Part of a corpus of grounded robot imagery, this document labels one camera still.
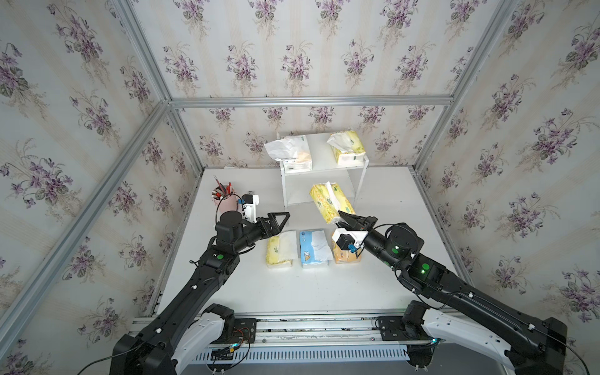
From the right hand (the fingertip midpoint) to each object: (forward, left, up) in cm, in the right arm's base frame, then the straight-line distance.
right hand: (344, 209), depth 64 cm
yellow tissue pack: (+2, +4, +2) cm, 5 cm away
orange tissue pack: (0, -4, -30) cm, 31 cm away
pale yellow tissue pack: (+1, +20, -29) cm, 35 cm away
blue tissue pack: (0, +8, -27) cm, 28 cm away
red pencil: (+26, +48, -21) cm, 58 cm away
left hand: (+2, +18, -9) cm, 20 cm away
